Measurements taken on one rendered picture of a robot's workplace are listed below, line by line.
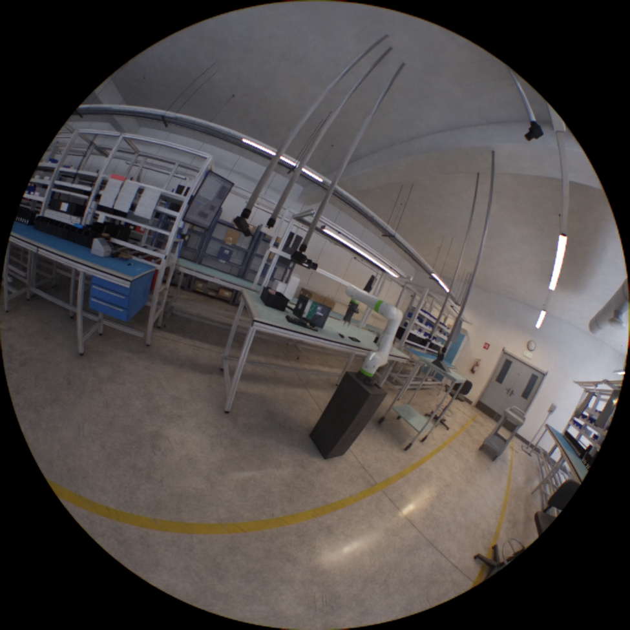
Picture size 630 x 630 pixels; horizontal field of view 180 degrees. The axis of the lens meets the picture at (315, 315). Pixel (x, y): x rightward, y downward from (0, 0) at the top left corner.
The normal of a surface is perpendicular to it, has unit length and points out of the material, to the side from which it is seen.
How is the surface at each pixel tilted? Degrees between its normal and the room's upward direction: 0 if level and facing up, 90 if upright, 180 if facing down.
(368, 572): 0
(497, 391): 90
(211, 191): 101
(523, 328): 90
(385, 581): 0
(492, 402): 90
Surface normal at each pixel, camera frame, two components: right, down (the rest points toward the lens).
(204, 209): 0.64, 0.58
